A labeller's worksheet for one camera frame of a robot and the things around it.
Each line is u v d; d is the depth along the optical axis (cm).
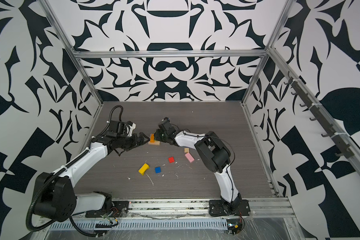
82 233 68
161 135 83
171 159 91
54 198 40
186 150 94
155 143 96
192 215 73
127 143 73
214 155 53
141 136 77
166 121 80
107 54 104
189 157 91
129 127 83
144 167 86
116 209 73
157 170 87
